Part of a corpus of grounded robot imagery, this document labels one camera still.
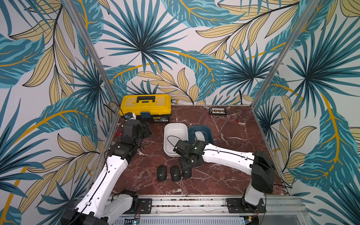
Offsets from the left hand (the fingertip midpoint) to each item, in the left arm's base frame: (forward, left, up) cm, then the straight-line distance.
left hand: (144, 128), depth 76 cm
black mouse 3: (-16, -24, -21) cm, 36 cm away
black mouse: (-17, -9, -22) cm, 29 cm away
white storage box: (+14, -14, -25) cm, 32 cm away
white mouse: (+9, -33, -20) cm, 40 cm away
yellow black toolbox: (+23, +1, -8) cm, 24 cm away
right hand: (-14, -23, -16) cm, 31 cm away
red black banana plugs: (+25, -63, -22) cm, 72 cm away
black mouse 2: (-17, -17, -22) cm, 33 cm away
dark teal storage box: (+14, -38, -22) cm, 47 cm away
